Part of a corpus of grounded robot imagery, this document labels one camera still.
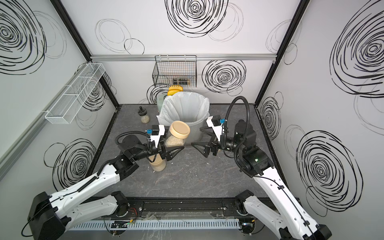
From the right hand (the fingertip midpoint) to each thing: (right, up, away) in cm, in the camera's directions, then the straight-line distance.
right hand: (198, 137), depth 59 cm
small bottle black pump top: (-38, +12, +43) cm, 58 cm away
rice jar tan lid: (-20, -17, +20) cm, 33 cm away
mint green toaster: (-25, +22, +44) cm, 56 cm away
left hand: (-7, -1, +3) cm, 8 cm away
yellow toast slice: (-16, +25, +39) cm, 49 cm away
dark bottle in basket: (-9, +30, +28) cm, 42 cm away
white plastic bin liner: (-8, +15, +34) cm, 38 cm away
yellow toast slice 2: (-14, +29, +42) cm, 53 cm away
